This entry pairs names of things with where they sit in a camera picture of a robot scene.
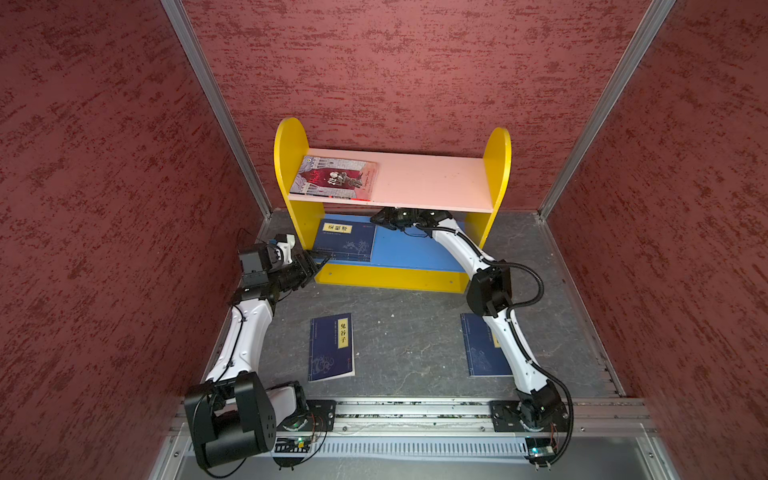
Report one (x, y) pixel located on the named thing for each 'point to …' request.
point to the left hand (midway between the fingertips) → (327, 266)
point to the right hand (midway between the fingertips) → (370, 223)
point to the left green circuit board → (292, 444)
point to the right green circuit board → (541, 450)
